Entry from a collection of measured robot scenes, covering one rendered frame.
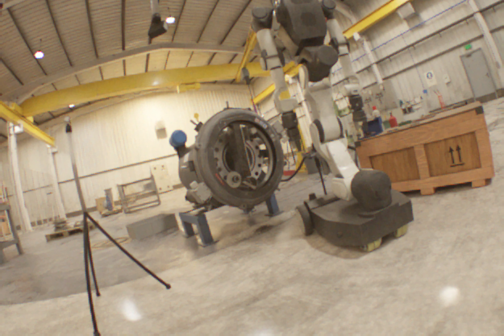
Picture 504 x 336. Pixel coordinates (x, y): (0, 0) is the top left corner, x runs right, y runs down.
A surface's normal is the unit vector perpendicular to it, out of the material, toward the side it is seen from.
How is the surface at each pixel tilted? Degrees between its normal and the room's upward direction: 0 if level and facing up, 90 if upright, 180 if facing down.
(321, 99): 100
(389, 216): 90
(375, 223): 90
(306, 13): 105
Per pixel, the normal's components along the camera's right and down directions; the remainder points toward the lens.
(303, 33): 0.11, 0.18
